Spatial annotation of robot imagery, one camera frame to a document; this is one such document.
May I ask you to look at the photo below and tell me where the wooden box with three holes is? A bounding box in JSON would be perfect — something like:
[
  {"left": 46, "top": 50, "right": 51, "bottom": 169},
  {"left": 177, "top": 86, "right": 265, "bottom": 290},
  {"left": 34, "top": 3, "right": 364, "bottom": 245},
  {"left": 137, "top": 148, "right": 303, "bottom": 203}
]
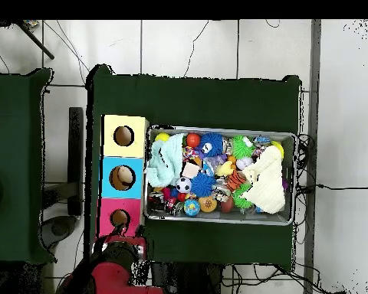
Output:
[{"left": 98, "top": 114, "right": 150, "bottom": 239}]

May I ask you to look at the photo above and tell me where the shallow silver mesh bin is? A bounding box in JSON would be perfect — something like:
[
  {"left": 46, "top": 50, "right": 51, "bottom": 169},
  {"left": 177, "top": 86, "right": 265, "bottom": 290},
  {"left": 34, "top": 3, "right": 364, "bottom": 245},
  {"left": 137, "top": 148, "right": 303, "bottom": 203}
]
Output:
[{"left": 143, "top": 124, "right": 297, "bottom": 227}]

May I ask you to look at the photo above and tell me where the wooden cube block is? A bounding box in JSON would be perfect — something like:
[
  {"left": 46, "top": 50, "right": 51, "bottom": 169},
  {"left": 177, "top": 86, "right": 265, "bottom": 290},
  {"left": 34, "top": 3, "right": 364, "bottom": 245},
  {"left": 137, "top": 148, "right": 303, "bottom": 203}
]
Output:
[{"left": 181, "top": 161, "right": 201, "bottom": 180}]

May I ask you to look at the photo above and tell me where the mint green cloth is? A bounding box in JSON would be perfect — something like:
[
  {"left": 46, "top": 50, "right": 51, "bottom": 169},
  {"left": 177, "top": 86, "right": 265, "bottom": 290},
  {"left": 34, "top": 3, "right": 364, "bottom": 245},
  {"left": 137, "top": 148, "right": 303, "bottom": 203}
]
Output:
[{"left": 145, "top": 133, "right": 186, "bottom": 188}]

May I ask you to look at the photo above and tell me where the small soccer ball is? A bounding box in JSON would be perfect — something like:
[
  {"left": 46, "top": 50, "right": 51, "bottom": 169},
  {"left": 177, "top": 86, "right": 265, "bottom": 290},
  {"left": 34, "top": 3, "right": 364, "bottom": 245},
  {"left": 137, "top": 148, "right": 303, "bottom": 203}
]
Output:
[{"left": 175, "top": 176, "right": 193, "bottom": 194}]

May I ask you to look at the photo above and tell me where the orange smooth ball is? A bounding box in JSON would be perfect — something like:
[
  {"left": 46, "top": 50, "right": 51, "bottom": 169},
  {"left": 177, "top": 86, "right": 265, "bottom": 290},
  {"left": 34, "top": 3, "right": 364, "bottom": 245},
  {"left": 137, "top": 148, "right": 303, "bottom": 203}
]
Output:
[{"left": 186, "top": 132, "right": 202, "bottom": 149}]

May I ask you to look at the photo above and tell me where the blue spiky rubber ball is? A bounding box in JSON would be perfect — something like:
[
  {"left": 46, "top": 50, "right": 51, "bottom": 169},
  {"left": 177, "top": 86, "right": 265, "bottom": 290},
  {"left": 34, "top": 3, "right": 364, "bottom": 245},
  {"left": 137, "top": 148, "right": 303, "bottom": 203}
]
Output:
[{"left": 190, "top": 172, "right": 217, "bottom": 198}]

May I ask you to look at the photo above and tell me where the blue globe ball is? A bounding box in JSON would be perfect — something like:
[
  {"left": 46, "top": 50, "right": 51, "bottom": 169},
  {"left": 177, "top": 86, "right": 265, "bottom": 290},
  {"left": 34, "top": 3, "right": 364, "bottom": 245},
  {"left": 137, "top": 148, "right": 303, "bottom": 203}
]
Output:
[{"left": 183, "top": 198, "right": 201, "bottom": 217}]

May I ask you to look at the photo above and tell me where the orange tiger plush toy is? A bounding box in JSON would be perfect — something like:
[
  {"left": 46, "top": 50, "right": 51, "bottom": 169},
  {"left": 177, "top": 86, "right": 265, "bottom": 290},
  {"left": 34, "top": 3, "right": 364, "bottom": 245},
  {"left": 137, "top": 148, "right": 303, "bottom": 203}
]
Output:
[{"left": 225, "top": 169, "right": 248, "bottom": 192}]

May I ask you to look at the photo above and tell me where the green spiky ball with eyes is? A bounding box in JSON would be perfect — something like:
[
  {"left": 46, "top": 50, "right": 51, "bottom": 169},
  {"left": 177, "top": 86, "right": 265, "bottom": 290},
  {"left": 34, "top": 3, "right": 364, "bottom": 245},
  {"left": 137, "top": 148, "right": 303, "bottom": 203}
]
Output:
[{"left": 230, "top": 135, "right": 256, "bottom": 160}]

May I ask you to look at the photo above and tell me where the white baseball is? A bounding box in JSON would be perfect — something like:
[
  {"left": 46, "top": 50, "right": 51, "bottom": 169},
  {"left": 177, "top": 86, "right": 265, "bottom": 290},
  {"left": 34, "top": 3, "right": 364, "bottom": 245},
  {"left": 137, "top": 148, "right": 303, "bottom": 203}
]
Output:
[{"left": 235, "top": 156, "right": 255, "bottom": 172}]

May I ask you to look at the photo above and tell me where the dark green tablecloth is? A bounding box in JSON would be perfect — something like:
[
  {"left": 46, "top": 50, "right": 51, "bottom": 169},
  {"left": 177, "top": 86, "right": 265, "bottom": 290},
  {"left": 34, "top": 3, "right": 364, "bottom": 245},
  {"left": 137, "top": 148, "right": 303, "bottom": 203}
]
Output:
[{"left": 84, "top": 64, "right": 302, "bottom": 272}]

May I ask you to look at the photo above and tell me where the cream knitted cloth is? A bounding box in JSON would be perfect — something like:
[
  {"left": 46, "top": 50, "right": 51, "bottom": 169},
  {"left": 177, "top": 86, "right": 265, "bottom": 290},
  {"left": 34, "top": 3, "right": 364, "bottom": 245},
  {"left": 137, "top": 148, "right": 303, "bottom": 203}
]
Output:
[{"left": 240, "top": 145, "right": 287, "bottom": 214}]

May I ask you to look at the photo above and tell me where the black flat panel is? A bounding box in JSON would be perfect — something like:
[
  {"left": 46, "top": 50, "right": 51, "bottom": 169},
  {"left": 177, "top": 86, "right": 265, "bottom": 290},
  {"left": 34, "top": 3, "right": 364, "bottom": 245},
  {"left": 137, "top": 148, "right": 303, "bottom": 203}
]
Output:
[{"left": 67, "top": 106, "right": 85, "bottom": 217}]

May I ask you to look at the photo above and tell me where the dark green side table cloth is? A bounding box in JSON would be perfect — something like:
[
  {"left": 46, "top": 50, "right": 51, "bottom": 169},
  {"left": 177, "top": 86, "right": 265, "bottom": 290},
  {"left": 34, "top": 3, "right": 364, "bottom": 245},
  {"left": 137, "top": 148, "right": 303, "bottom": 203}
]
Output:
[{"left": 0, "top": 67, "right": 57, "bottom": 265}]

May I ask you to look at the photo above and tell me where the black tripod leg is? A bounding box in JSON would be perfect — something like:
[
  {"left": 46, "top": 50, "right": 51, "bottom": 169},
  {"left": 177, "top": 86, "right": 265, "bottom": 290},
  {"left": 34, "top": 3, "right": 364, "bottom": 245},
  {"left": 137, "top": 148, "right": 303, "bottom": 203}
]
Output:
[{"left": 16, "top": 20, "right": 55, "bottom": 60}]

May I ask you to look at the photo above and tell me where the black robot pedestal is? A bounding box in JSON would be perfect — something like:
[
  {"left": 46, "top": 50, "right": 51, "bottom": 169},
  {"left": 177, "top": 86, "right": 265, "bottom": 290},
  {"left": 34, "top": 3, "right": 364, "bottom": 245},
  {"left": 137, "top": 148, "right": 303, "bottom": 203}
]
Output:
[{"left": 151, "top": 262, "right": 225, "bottom": 294}]

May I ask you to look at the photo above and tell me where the black power cable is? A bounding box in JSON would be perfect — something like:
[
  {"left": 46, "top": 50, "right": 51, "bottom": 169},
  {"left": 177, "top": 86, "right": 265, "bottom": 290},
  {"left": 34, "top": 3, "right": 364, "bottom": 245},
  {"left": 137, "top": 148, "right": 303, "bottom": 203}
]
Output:
[{"left": 295, "top": 182, "right": 368, "bottom": 193}]

